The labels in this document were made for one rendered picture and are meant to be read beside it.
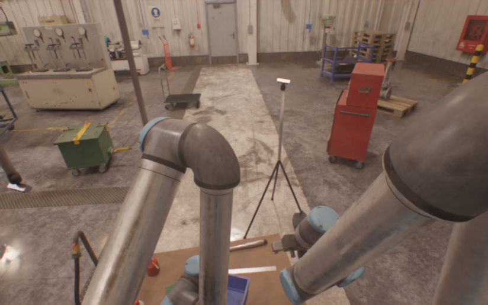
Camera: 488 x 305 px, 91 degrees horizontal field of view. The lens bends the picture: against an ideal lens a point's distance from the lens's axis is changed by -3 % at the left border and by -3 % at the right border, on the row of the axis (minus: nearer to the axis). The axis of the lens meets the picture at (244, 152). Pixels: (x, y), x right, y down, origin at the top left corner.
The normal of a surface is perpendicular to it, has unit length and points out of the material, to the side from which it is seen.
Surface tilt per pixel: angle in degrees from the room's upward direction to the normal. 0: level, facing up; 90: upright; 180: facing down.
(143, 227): 61
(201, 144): 48
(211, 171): 69
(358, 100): 90
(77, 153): 90
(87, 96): 90
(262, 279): 0
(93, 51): 90
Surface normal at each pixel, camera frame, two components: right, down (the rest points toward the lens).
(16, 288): -0.03, -0.86
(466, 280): -0.94, 0.21
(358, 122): -0.44, 0.46
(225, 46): 0.07, 0.50
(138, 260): 0.71, 0.06
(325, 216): 0.11, -0.66
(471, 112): -0.69, -0.43
